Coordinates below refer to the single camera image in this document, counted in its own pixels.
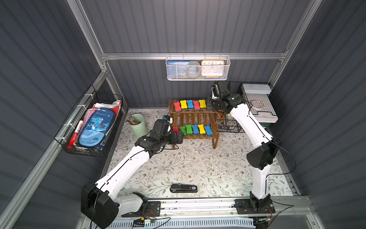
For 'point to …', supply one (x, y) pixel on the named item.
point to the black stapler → (179, 188)
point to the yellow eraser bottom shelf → (201, 129)
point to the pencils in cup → (130, 119)
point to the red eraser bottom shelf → (176, 129)
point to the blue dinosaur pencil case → (96, 127)
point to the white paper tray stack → (258, 98)
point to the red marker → (75, 134)
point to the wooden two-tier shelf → (195, 124)
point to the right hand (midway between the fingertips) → (213, 101)
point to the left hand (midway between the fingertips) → (177, 135)
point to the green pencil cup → (139, 130)
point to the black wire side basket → (92, 99)
